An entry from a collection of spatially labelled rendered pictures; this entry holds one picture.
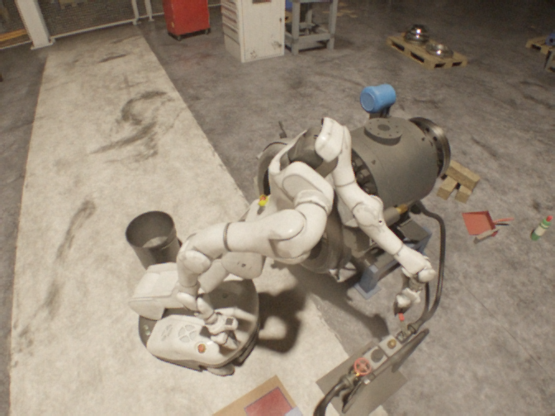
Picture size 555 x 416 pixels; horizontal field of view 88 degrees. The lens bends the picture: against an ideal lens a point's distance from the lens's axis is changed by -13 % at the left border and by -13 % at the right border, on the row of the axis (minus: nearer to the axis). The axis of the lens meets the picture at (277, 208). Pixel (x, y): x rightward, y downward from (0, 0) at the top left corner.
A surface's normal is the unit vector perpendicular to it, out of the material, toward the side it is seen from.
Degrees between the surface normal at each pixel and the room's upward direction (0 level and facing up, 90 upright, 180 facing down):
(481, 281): 0
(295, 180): 90
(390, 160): 33
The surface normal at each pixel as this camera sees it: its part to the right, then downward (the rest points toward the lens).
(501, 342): 0.00, -0.71
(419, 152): 0.34, -0.18
